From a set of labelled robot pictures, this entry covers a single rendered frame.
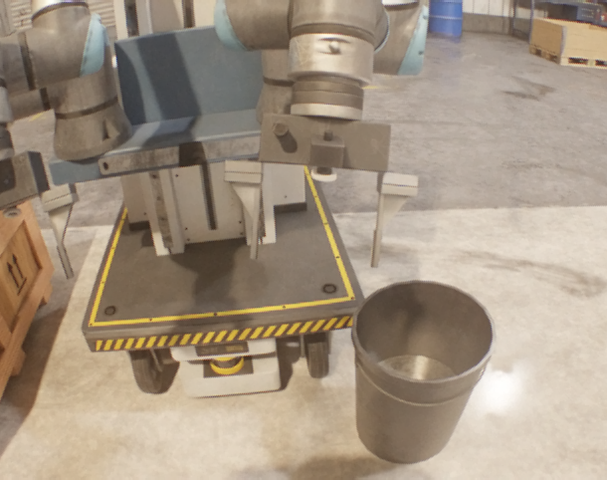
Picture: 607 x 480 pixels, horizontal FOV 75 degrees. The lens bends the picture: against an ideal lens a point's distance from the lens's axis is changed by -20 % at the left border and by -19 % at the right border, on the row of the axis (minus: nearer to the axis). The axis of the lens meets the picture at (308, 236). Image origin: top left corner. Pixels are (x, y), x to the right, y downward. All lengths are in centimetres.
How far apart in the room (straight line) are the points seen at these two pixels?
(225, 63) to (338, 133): 64
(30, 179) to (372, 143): 37
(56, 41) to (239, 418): 101
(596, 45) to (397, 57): 627
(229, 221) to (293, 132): 87
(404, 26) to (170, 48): 51
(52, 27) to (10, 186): 25
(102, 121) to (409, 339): 89
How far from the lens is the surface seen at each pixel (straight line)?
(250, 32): 64
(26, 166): 53
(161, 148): 97
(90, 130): 99
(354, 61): 47
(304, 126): 47
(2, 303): 163
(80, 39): 68
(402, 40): 88
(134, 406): 139
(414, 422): 102
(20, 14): 963
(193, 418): 132
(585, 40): 691
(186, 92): 110
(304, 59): 47
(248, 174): 48
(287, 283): 117
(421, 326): 119
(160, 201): 125
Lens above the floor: 105
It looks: 33 degrees down
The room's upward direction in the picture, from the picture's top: 2 degrees counter-clockwise
